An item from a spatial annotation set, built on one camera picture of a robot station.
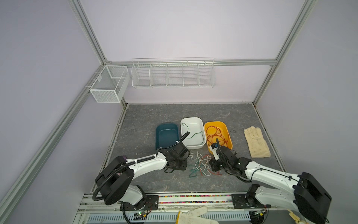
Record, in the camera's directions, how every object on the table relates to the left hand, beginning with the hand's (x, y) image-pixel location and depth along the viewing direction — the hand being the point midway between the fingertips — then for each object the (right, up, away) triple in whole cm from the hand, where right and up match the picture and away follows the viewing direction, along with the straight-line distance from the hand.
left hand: (184, 167), depth 84 cm
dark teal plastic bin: (-13, +18, +16) cm, 27 cm away
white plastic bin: (+9, +23, +22) cm, 33 cm away
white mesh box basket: (-56, +54, +19) cm, 80 cm away
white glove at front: (+4, -20, -14) cm, 25 cm away
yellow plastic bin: (+28, +24, +16) cm, 40 cm away
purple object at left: (-39, +5, +6) cm, 40 cm away
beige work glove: (+51, +11, +12) cm, 53 cm away
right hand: (+16, +3, +1) cm, 16 cm away
